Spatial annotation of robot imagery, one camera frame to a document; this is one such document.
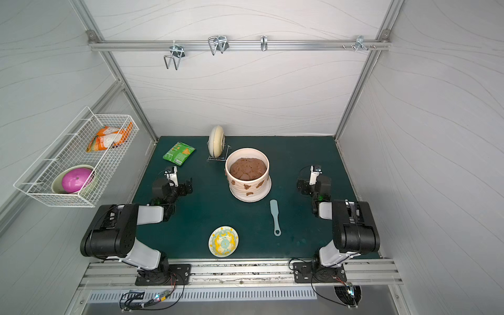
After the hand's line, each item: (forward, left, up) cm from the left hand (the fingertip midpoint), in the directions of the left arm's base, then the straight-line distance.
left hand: (182, 178), depth 94 cm
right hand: (+3, -63, -1) cm, 63 cm away
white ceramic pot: (-8, -33, +3) cm, 34 cm away
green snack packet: (+19, +8, -4) cm, 21 cm away
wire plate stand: (+16, -10, -4) cm, 19 cm away
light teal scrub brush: (-13, -45, -7) cm, 47 cm away
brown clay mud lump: (+3, -31, +4) cm, 32 cm away
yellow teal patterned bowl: (-27, -23, -6) cm, 36 cm away
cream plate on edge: (+16, -16, +10) cm, 25 cm away
